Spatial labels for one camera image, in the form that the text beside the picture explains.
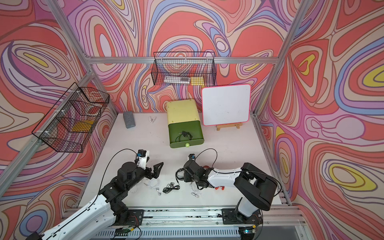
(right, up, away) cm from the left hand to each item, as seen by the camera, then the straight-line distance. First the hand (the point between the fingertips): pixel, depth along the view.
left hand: (157, 161), depth 78 cm
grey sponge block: (-31, +24, +36) cm, 53 cm away
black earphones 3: (+6, -15, +4) cm, 17 cm away
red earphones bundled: (+33, -16, +4) cm, 36 cm away
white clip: (-15, +24, +36) cm, 46 cm away
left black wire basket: (-41, +19, -7) cm, 46 cm away
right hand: (+16, -12, +9) cm, 22 cm away
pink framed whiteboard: (+42, +33, +23) cm, 58 cm away
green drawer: (+19, +18, +9) cm, 28 cm away
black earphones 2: (+10, -8, +10) cm, 16 cm away
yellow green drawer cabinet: (+12, +28, +13) cm, 33 cm away
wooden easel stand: (+51, +20, +28) cm, 62 cm away
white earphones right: (+21, -17, +3) cm, 27 cm away
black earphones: (+14, +14, +9) cm, 22 cm away
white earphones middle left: (-3, -14, +6) cm, 16 cm away
